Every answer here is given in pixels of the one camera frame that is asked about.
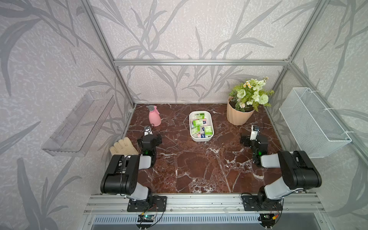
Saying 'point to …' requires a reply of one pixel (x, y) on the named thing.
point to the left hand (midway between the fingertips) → (150, 133)
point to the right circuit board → (268, 220)
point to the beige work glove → (123, 147)
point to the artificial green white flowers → (250, 93)
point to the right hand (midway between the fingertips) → (248, 132)
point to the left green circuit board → (145, 218)
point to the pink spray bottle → (154, 117)
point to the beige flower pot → (235, 117)
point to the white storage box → (208, 115)
